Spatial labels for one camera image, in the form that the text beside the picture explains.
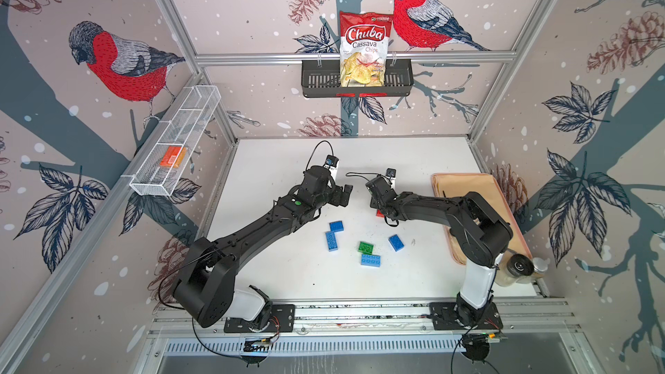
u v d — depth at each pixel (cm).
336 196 75
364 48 85
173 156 71
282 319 73
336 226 90
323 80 95
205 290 42
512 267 73
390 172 86
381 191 76
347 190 76
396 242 87
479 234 49
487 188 105
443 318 73
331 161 73
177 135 80
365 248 88
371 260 83
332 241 88
